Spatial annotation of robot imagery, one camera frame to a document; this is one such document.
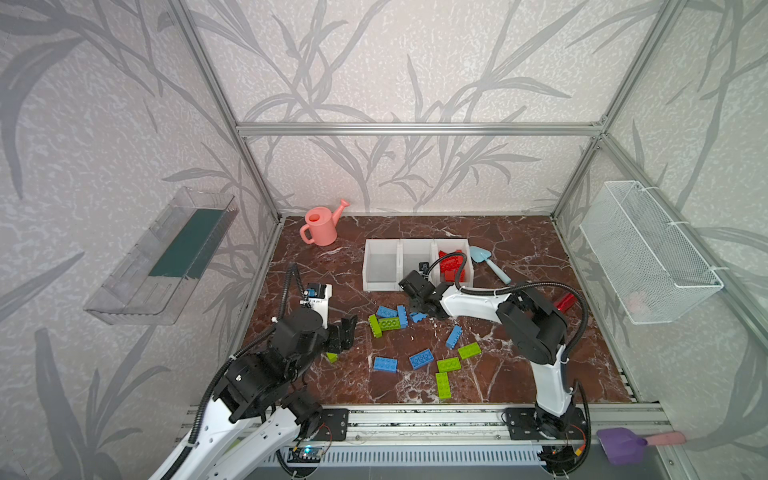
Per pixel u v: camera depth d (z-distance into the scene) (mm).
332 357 831
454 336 866
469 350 850
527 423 733
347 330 597
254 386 434
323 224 1050
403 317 910
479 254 1050
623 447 709
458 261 1027
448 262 1031
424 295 747
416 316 905
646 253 642
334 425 736
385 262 1048
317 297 568
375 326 889
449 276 995
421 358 844
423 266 870
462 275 1001
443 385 788
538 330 510
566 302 935
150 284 640
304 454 707
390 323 907
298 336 453
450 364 833
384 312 937
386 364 825
